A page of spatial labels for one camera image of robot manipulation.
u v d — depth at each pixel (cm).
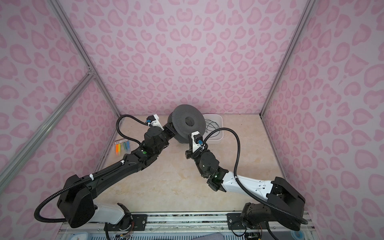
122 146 101
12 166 52
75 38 78
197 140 58
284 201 42
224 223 73
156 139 58
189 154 65
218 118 111
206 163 54
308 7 69
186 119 75
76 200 40
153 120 68
